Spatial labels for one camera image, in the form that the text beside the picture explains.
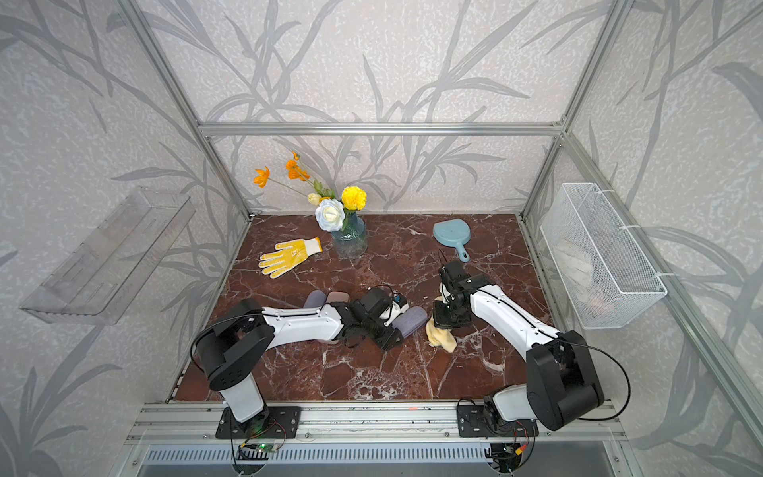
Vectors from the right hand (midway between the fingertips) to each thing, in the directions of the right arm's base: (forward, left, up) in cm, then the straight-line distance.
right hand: (438, 320), depth 86 cm
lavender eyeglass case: (+9, +39, -3) cm, 40 cm away
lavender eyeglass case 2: (+1, +8, -2) cm, 9 cm away
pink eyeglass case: (+10, +32, -4) cm, 34 cm away
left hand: (-3, +12, -4) cm, 13 cm away
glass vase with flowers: (+17, +27, +27) cm, 42 cm away
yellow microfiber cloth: (-6, 0, +4) cm, 7 cm away
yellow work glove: (+29, +53, -5) cm, 60 cm away
